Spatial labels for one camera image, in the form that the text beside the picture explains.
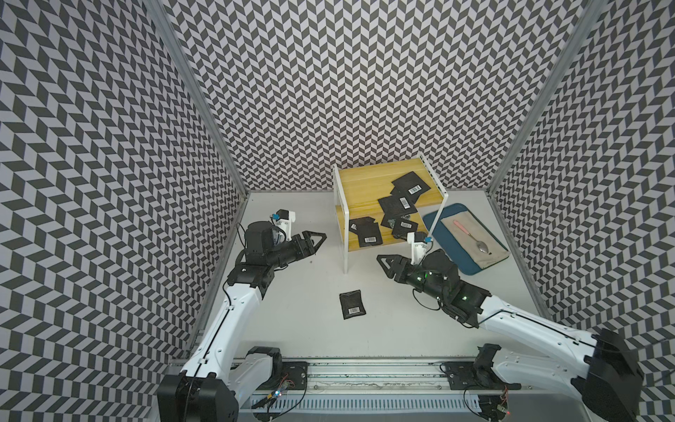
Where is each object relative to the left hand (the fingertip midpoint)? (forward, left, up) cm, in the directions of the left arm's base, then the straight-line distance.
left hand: (319, 241), depth 76 cm
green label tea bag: (+9, -23, +10) cm, 27 cm away
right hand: (-6, -18, -3) cm, 19 cm away
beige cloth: (+10, -65, -22) cm, 69 cm away
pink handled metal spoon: (+11, -59, -22) cm, 64 cm away
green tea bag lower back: (+11, -23, -6) cm, 26 cm away
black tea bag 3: (+11, -26, +12) cm, 31 cm away
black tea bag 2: (+4, -21, +10) cm, 24 cm away
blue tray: (+6, -53, -24) cm, 58 cm away
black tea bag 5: (+6, -15, -6) cm, 18 cm away
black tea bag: (-10, -10, -23) cm, 27 cm away
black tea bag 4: (+11, -11, -6) cm, 17 cm away
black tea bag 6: (+9, -26, -7) cm, 28 cm away
